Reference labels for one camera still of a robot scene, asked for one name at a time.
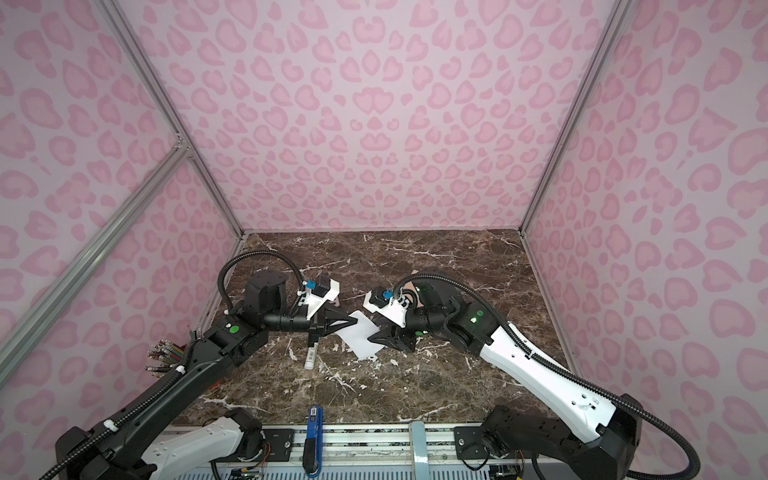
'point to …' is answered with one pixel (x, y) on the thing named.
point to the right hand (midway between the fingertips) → (376, 326)
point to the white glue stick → (309, 364)
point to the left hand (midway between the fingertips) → (355, 316)
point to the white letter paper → (356, 336)
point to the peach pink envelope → (420, 304)
